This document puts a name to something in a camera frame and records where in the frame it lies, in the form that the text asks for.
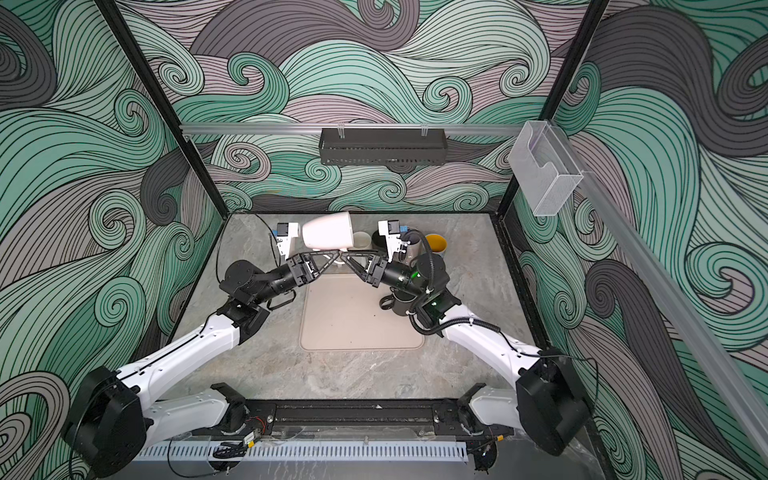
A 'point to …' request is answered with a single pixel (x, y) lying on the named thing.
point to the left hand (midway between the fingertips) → (339, 256)
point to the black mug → (399, 301)
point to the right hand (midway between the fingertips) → (344, 260)
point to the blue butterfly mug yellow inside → (437, 243)
